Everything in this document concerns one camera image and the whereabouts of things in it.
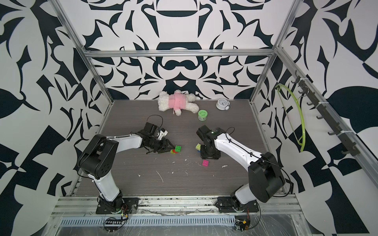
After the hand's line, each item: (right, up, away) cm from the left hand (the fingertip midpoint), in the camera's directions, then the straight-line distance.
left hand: (171, 146), depth 92 cm
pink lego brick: (+20, -9, -5) cm, 23 cm away
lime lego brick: (0, -3, -1) cm, 3 cm away
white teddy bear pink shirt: (+2, +29, +16) cm, 33 cm away
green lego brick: (+4, -1, -3) cm, 5 cm away
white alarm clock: (+37, +28, +22) cm, 51 cm away
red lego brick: (+2, -3, -3) cm, 4 cm away
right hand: (+20, -4, -8) cm, 22 cm away
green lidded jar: (+20, +19, +13) cm, 31 cm away
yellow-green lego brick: (+17, 0, -1) cm, 17 cm away
